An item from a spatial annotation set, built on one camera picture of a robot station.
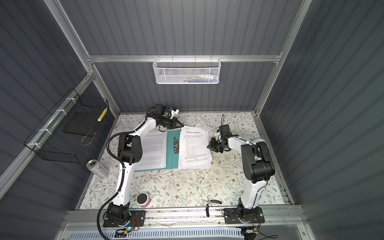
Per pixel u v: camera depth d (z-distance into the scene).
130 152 0.66
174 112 0.97
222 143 0.75
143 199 0.75
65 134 0.72
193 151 0.98
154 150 0.99
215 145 0.87
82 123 0.79
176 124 0.97
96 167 0.78
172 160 0.94
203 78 0.92
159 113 0.88
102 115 0.81
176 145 0.99
